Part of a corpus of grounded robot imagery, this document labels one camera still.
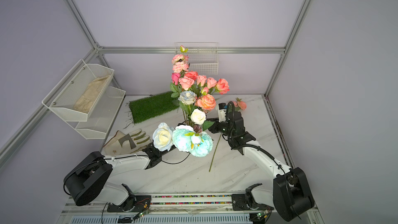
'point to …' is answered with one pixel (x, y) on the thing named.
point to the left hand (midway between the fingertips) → (191, 134)
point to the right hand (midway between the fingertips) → (205, 122)
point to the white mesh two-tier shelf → (98, 122)
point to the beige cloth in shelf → (84, 102)
